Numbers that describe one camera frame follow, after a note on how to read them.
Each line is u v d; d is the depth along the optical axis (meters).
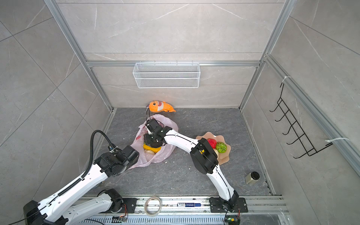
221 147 0.87
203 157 0.54
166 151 0.83
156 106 1.11
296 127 0.67
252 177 0.75
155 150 0.92
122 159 0.56
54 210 0.39
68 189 0.42
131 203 0.73
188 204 0.73
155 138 0.69
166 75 1.01
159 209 0.71
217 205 0.74
